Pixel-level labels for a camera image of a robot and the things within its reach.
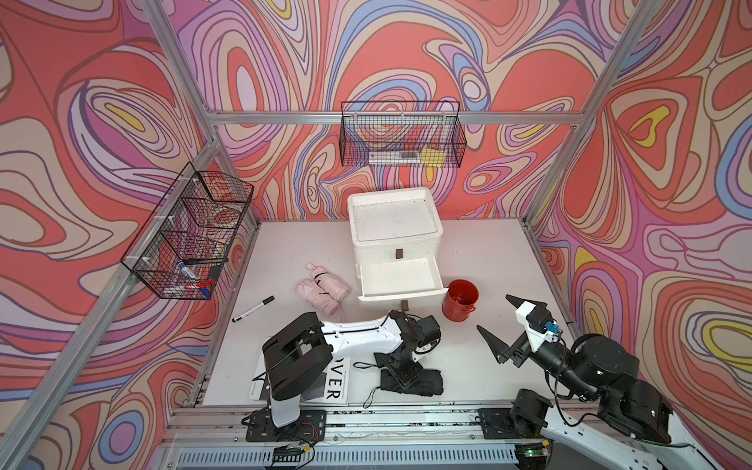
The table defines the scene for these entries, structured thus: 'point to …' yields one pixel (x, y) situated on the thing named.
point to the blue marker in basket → (184, 268)
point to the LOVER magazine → (333, 385)
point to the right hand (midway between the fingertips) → (495, 318)
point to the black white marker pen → (264, 303)
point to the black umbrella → (428, 382)
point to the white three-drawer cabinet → (397, 233)
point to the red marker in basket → (201, 284)
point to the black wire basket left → (180, 251)
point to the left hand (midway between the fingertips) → (408, 382)
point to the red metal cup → (459, 300)
